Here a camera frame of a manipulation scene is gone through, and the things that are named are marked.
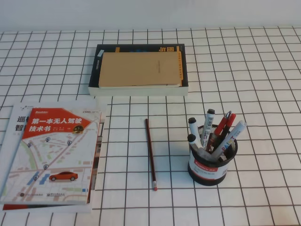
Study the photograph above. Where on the white paint marker pen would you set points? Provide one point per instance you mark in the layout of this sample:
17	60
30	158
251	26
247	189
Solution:
230	138

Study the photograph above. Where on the black mesh pen holder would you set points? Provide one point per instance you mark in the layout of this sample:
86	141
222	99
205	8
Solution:
210	173

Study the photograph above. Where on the red pen with clip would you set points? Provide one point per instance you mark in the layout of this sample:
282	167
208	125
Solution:
222	123

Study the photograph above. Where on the red gel pen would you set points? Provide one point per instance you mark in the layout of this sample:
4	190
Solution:
225	130

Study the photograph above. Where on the white marker left black cap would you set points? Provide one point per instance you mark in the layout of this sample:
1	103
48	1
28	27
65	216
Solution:
194	130

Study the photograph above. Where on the white marker lower black cap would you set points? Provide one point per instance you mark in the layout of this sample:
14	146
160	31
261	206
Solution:
196	146

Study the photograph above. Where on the tan kraft notebook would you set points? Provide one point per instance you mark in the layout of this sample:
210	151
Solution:
137	69

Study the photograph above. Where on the tall white marker black cap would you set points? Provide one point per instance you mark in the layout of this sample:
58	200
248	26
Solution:
207	127

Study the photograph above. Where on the thick black cover book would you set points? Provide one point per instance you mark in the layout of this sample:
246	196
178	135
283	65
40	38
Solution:
97	91

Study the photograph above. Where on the dark red pencil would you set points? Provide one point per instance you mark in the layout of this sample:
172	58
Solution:
153	174

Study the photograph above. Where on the orange self-driving car book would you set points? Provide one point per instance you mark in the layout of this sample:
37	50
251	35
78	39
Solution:
54	155

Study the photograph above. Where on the white book under orange book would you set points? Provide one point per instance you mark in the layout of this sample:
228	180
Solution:
17	117

